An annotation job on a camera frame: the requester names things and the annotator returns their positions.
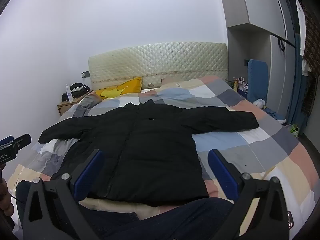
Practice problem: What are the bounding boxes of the cluster of cosmetic bottles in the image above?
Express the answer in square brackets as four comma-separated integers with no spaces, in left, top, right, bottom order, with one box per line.
[228,76,250,93]

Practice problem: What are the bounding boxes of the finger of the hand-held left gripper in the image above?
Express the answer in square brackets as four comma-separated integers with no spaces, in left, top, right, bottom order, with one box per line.
[10,134,32,152]
[0,135,14,146]

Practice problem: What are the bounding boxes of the black hanging strap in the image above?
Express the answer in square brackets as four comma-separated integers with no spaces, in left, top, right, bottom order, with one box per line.
[276,36,287,53]

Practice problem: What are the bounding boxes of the cream quilted headboard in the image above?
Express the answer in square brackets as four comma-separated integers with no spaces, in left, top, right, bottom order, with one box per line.
[88,42,229,92]

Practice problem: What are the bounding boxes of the checked pillow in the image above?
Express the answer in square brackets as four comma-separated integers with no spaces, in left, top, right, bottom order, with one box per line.
[71,91,103,118]

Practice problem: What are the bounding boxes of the thin black cable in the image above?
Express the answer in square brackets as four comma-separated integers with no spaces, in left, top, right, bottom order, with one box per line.
[7,191,24,204]

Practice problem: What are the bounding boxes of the black padded jacket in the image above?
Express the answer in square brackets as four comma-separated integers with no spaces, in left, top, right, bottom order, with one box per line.
[38,99,259,207]

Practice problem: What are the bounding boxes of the black bag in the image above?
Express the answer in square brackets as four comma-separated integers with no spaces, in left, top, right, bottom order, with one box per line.
[62,82,91,102]

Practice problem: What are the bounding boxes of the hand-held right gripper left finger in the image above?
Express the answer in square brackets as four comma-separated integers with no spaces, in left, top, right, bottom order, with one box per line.
[24,149,105,240]

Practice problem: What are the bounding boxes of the white spray bottle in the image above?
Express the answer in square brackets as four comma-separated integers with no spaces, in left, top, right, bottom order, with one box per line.
[65,84,74,102]

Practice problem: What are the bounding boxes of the person's dark trousers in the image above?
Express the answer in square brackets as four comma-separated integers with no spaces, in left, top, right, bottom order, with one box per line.
[15,180,235,240]

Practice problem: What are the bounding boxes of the blue hanging cloth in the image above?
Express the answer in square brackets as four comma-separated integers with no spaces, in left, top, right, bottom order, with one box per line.
[287,34,309,130]

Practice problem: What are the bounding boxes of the brown patterned hanging garment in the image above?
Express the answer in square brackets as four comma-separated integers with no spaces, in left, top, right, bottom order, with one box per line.
[299,0,320,117]

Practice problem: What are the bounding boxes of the green and white shoes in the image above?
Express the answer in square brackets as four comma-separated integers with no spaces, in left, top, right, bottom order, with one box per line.
[287,124,301,137]

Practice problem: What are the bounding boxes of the yellow pillow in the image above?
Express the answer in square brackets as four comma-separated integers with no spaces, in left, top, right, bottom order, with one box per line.
[95,77,143,100]

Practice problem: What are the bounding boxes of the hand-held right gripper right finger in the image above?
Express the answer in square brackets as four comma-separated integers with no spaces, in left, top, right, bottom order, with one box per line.
[208,149,291,240]

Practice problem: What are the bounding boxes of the pastel checked blanket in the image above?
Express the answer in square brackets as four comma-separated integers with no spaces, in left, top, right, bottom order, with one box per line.
[25,76,320,230]

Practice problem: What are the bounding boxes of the wooden nightstand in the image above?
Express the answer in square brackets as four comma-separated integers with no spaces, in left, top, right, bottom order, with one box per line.
[57,96,86,117]

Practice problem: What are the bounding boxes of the cream bed sheet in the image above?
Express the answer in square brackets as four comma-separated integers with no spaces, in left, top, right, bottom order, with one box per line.
[7,164,157,229]

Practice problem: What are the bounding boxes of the grey wardrobe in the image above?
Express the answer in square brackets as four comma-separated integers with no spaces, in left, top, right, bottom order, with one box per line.
[216,0,304,130]

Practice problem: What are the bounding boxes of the white round object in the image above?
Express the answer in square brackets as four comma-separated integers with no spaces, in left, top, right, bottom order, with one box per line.
[252,98,267,109]

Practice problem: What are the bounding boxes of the blue padded panel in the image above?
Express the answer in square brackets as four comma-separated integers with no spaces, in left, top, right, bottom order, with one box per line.
[247,59,270,103]

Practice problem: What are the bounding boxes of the person's left hand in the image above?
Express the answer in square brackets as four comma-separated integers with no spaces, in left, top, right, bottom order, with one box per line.
[0,179,15,217]

